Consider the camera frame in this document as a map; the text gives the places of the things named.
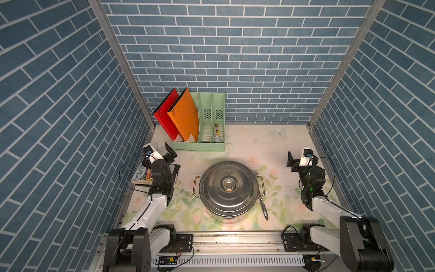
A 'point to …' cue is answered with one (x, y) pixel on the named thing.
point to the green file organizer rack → (210, 108)
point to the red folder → (162, 115)
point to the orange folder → (184, 114)
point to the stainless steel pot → (225, 213)
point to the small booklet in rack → (217, 129)
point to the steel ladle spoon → (261, 201)
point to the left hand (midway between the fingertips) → (163, 145)
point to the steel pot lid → (229, 185)
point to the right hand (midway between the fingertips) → (301, 152)
